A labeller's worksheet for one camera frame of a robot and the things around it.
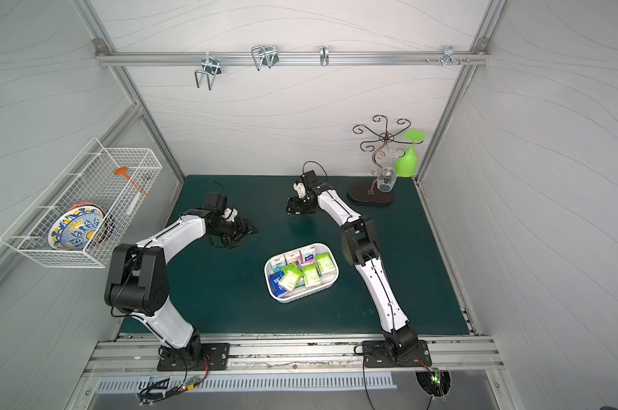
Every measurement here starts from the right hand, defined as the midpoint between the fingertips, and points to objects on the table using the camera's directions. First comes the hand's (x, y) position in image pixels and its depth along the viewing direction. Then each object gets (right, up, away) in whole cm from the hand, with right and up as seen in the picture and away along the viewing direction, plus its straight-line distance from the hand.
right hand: (294, 206), depth 108 cm
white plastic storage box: (+11, -15, -16) cm, 25 cm away
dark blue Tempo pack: (-3, -26, -26) cm, 37 cm away
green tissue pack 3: (+12, -19, -21) cm, 31 cm away
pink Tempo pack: (+1, -17, -21) cm, 27 cm away
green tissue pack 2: (+8, -23, -24) cm, 34 cm away
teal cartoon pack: (-4, -19, -22) cm, 29 cm away
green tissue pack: (+1, -22, -26) cm, 34 cm away
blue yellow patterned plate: (-50, -4, -45) cm, 67 cm away
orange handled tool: (-52, +12, -28) cm, 61 cm away
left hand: (-14, -10, -16) cm, 24 cm away
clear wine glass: (+36, +11, -15) cm, 40 cm away
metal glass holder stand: (+35, +6, +6) cm, 36 cm away
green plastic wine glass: (+43, +18, -13) cm, 49 cm away
